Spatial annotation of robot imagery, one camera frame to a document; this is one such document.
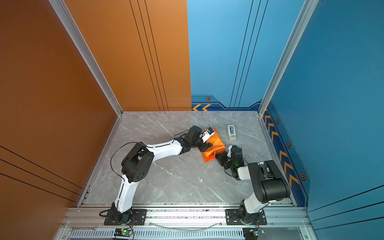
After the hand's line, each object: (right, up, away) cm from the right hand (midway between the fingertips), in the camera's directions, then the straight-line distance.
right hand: (215, 155), depth 93 cm
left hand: (-3, +10, +1) cm, 10 cm away
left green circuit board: (-47, -33, -23) cm, 61 cm away
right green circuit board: (+15, -32, -24) cm, 43 cm away
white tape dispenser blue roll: (+13, +14, +9) cm, 21 cm away
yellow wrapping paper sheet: (+2, +5, -3) cm, 6 cm away
